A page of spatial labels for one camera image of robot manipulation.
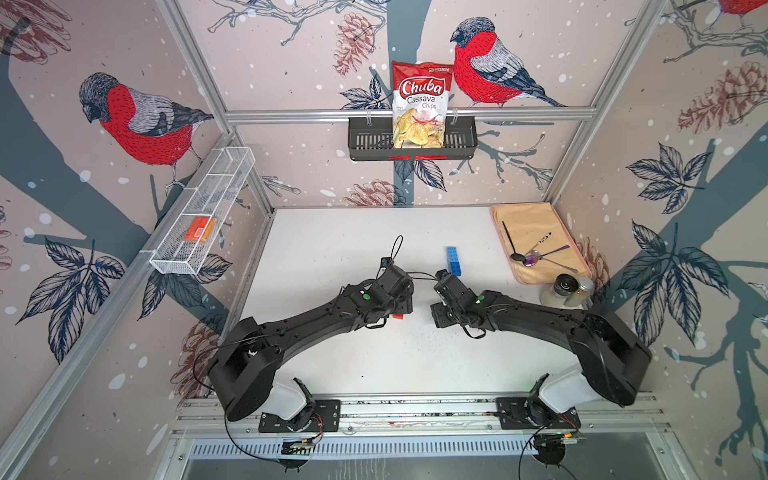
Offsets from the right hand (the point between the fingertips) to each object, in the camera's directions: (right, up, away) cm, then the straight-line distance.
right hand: (440, 309), depth 89 cm
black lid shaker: (+35, +4, -2) cm, 35 cm away
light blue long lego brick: (+7, +15, +12) cm, 20 cm away
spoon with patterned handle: (+45, +23, +21) cm, 55 cm away
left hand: (-10, +6, -6) cm, 13 cm away
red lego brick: (-13, -2, 0) cm, 13 cm away
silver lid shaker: (+41, +5, -3) cm, 41 cm away
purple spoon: (+36, +14, +14) cm, 41 cm away
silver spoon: (+38, +15, +15) cm, 44 cm away
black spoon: (+30, +15, +15) cm, 37 cm away
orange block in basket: (-62, +25, -18) cm, 69 cm away
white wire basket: (-66, +34, -6) cm, 75 cm away
